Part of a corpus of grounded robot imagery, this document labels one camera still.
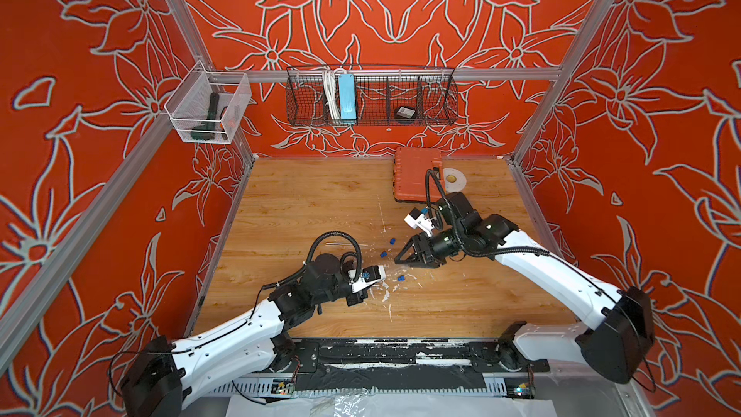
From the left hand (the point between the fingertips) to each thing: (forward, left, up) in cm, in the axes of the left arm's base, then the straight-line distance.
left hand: (379, 271), depth 74 cm
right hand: (-1, -4, +8) cm, 9 cm away
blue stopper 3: (+12, -1, -14) cm, 18 cm away
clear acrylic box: (+42, +57, +20) cm, 74 cm away
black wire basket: (+56, +2, +17) cm, 59 cm away
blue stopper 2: (+18, -4, -16) cm, 24 cm away
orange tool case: (+49, -11, -9) cm, 51 cm away
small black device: (+50, -6, +15) cm, 53 cm away
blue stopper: (+4, -7, -14) cm, 16 cm away
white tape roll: (+45, -28, -12) cm, 55 cm away
